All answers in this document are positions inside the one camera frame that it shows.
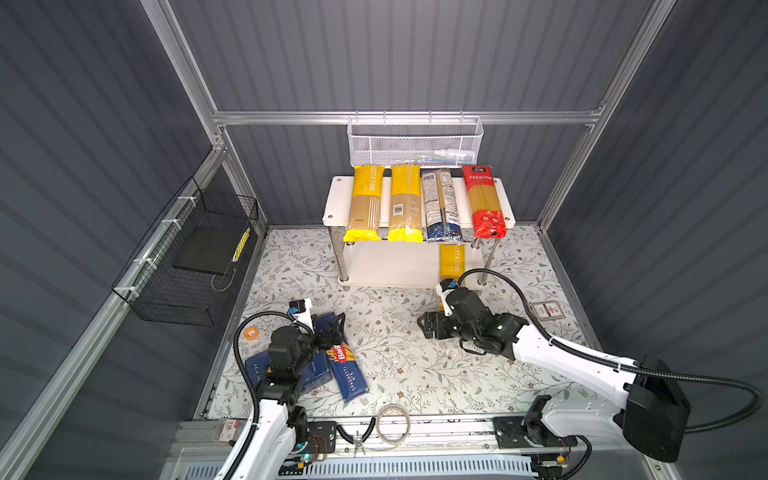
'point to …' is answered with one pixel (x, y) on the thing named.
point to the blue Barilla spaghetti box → (345, 368)
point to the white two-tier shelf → (381, 263)
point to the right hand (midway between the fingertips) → (430, 322)
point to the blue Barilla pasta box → (316, 374)
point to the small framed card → (548, 310)
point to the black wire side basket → (183, 272)
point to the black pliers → (357, 443)
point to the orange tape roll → (250, 333)
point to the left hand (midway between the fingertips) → (329, 316)
